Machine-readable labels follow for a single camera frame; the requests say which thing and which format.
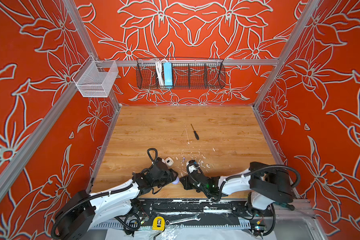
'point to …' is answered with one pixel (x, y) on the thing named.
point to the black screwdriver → (195, 133)
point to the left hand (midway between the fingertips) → (176, 177)
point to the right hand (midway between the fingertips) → (176, 182)
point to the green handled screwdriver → (290, 206)
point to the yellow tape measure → (158, 223)
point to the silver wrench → (168, 222)
